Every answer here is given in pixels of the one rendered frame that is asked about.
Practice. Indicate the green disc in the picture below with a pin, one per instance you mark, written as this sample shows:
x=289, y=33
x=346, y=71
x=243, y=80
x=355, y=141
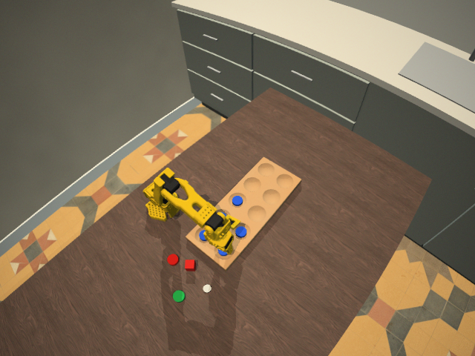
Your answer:
x=179, y=296

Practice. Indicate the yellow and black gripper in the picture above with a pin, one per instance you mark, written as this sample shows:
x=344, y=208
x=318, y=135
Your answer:
x=225, y=244

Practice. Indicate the red disc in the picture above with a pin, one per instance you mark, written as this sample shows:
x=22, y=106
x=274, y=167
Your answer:
x=173, y=259

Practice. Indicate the red cube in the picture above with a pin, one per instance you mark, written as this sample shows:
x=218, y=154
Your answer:
x=190, y=265

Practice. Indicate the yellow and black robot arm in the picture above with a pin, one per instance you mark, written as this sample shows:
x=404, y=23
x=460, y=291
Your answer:
x=217, y=224

